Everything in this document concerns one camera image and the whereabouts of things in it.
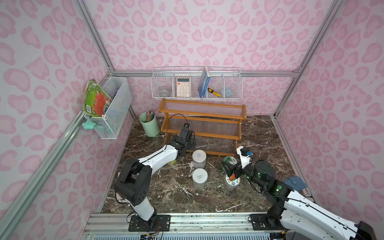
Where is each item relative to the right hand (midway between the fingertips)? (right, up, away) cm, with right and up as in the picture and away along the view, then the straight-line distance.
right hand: (228, 157), depth 73 cm
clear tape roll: (-36, +36, +22) cm, 56 cm away
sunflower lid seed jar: (-30, -7, +20) cm, 37 cm away
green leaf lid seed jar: (+4, -4, +13) cm, 14 cm away
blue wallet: (+40, -16, +11) cm, 45 cm away
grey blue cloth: (+6, +38, +27) cm, 47 cm away
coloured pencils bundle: (-46, +23, +25) cm, 57 cm away
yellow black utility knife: (-6, +39, +23) cm, 46 cm away
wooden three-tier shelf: (-1, +14, +41) cm, 43 cm away
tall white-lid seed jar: (-14, -4, +13) cm, 19 cm away
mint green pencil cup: (-46, +14, +27) cm, 55 cm away
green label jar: (-14, -11, +5) cm, 19 cm away
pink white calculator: (-24, +40, +20) cm, 51 cm away
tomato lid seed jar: (+3, -15, +5) cm, 16 cm away
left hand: (-23, +9, +19) cm, 31 cm away
